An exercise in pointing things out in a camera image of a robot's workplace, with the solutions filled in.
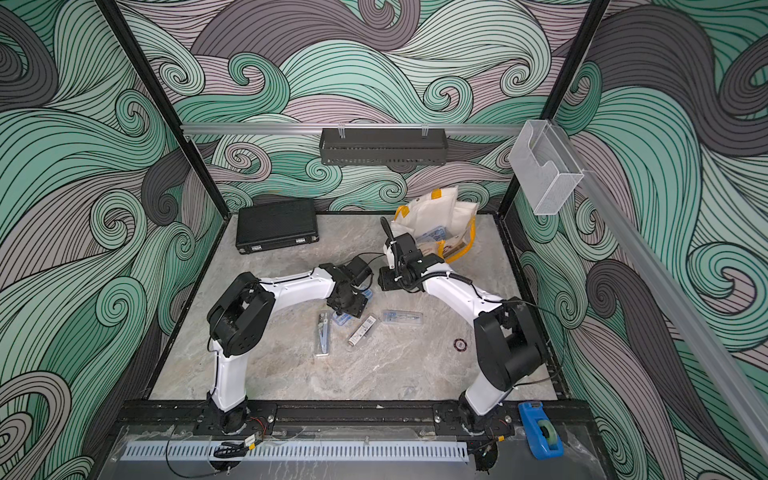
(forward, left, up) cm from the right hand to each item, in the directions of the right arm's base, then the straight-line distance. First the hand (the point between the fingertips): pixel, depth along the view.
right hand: (381, 281), depth 88 cm
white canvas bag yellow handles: (+30, -23, -7) cm, 38 cm away
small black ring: (-16, -23, -10) cm, 30 cm away
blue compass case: (+25, -22, -8) cm, 34 cm away
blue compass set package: (-8, +12, -9) cm, 17 cm away
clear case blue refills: (-12, +6, -9) cm, 16 cm away
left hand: (-3, +9, -9) cm, 13 cm away
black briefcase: (+28, +44, -5) cm, 52 cm away
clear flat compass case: (-7, -6, -9) cm, 13 cm away
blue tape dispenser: (-39, -37, -6) cm, 54 cm away
